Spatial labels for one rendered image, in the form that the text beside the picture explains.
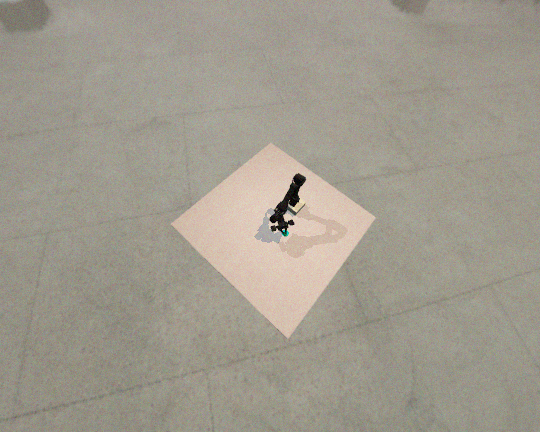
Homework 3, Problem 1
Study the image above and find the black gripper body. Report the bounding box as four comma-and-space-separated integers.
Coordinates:
271, 216, 295, 232

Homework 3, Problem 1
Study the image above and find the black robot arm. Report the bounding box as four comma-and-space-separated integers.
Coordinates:
269, 173, 306, 229

